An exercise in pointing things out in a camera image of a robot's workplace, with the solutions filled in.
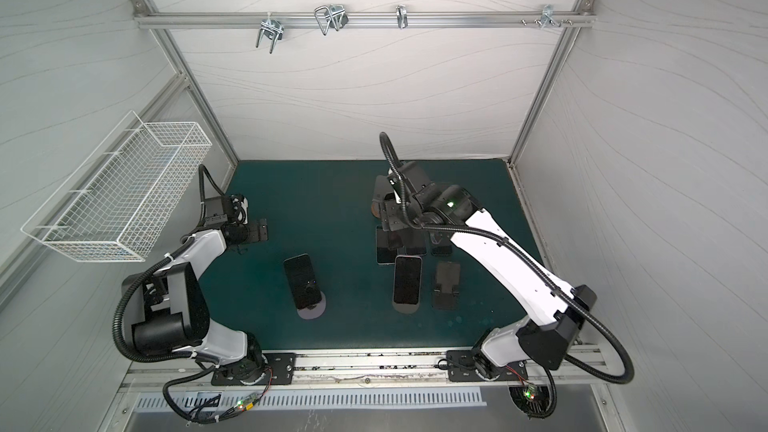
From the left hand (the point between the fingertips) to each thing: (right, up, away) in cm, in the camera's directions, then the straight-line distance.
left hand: (256, 224), depth 93 cm
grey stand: (+21, -24, -10) cm, 33 cm away
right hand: (+45, +8, -21) cm, 50 cm away
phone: (+19, -13, -15) cm, 27 cm away
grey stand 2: (+47, -23, -9) cm, 53 cm away
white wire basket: (-21, +8, -25) cm, 34 cm away
